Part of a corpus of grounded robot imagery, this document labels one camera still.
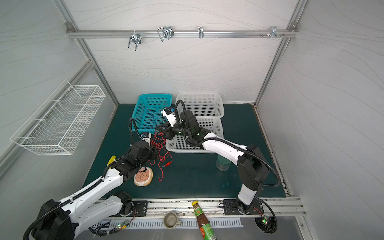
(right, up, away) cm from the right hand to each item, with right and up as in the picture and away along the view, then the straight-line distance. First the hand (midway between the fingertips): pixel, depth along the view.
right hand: (159, 122), depth 73 cm
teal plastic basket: (-19, +5, +41) cm, 45 cm away
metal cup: (+6, -46, -4) cm, 47 cm away
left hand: (-4, -12, +11) cm, 17 cm away
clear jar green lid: (+33, -23, +7) cm, 41 cm away
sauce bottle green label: (+23, -46, -8) cm, 52 cm away
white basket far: (+24, +14, +46) cm, 53 cm away
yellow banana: (-31, -22, +12) cm, 39 cm away
